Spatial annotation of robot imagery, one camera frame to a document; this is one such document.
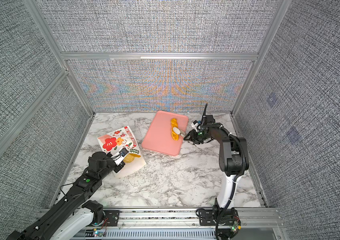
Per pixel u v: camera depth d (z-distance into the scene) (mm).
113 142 878
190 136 876
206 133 770
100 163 605
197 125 905
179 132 986
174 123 1097
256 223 735
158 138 1031
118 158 679
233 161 532
